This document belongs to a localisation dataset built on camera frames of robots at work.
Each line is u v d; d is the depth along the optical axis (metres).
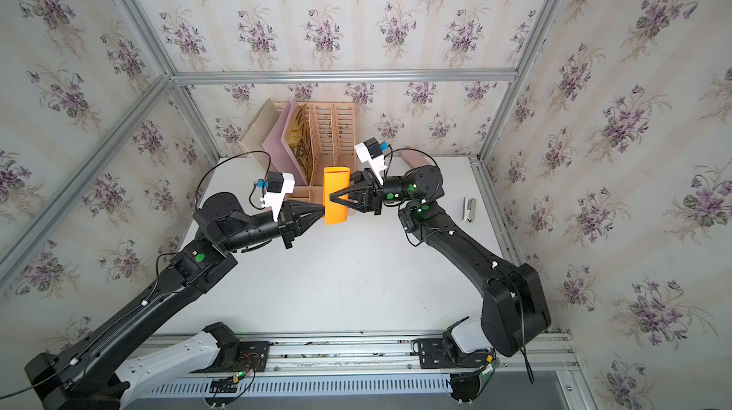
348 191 0.55
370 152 0.53
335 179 0.55
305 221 0.57
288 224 0.51
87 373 0.38
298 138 0.98
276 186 0.50
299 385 0.70
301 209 0.56
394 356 0.75
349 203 0.57
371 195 0.55
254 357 0.73
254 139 0.87
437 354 0.73
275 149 0.89
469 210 1.02
